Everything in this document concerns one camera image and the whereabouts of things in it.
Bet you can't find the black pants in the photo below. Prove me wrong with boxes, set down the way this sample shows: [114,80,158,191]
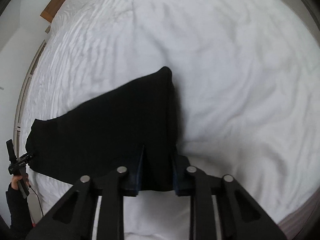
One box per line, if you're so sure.
[25,67,188,196]

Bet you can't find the black sleeved left forearm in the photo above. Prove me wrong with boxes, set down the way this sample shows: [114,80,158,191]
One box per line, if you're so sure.
[5,184,34,239]

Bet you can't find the person's left hand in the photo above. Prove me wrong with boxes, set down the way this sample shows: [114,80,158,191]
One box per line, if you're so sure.
[11,174,30,190]

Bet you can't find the white quilted duvet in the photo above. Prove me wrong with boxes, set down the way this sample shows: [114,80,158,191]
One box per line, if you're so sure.
[20,0,319,239]

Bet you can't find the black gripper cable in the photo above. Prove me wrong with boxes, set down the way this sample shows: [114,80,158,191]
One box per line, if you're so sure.
[28,185,45,218]

